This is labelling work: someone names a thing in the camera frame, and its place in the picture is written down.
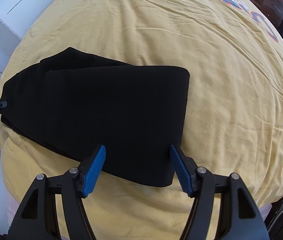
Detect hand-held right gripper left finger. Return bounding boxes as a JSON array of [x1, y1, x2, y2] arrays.
[[8, 144, 107, 240]]

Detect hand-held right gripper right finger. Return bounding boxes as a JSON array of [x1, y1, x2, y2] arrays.
[[169, 144, 270, 240]]

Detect black pants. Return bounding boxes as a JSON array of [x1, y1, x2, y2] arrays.
[[1, 47, 190, 188]]

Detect white wardrobe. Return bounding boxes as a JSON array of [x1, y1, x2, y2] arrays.
[[0, 0, 80, 130]]

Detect yellow printed bedspread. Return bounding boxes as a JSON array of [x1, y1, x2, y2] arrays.
[[0, 0, 283, 240]]

